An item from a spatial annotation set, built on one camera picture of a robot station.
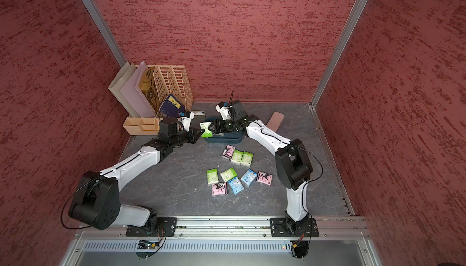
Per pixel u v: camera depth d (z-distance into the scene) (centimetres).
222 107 81
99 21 81
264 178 86
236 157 92
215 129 79
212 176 86
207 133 85
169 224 74
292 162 52
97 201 42
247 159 92
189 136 76
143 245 72
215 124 79
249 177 86
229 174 87
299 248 70
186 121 77
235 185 83
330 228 76
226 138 103
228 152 95
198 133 83
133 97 92
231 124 76
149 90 100
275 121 107
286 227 66
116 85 87
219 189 83
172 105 105
